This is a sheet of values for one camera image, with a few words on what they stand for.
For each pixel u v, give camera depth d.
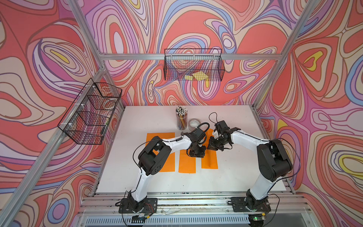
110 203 0.75
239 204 0.72
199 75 0.91
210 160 0.88
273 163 0.48
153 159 0.52
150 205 0.72
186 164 0.88
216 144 0.82
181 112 0.93
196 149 0.80
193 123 1.07
